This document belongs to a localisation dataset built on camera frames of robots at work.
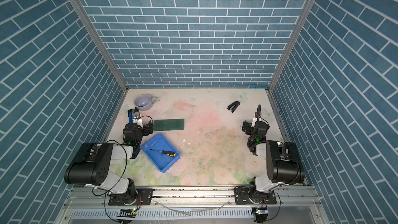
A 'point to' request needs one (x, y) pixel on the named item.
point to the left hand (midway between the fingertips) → (142, 120)
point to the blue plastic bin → (161, 161)
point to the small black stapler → (233, 106)
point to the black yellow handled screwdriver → (170, 154)
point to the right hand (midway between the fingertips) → (253, 119)
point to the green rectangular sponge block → (168, 124)
